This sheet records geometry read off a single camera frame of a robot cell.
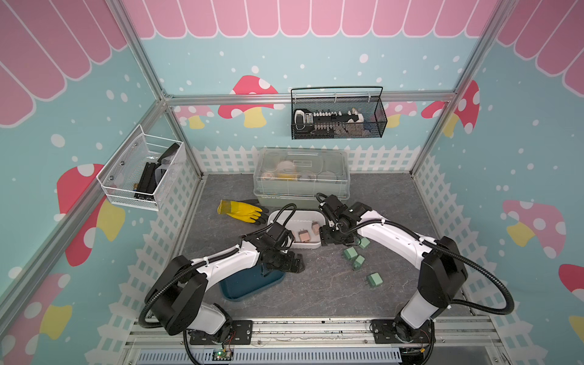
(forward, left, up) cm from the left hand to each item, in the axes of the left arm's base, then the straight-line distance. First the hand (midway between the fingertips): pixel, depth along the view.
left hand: (292, 270), depth 84 cm
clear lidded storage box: (+36, +2, +12) cm, 38 cm away
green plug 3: (-2, -30, -1) cm, 30 cm away
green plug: (+8, -22, -1) cm, 24 cm away
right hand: (+10, -13, +6) cm, 18 cm away
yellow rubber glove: (+28, +25, -2) cm, 38 cm away
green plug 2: (+4, -25, -1) cm, 25 cm away
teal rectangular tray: (-5, +18, 0) cm, 19 cm away
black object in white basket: (+16, +46, +29) cm, 57 cm away
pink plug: (+16, -4, -2) cm, 16 cm away
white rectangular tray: (+21, -4, -1) cm, 22 cm away
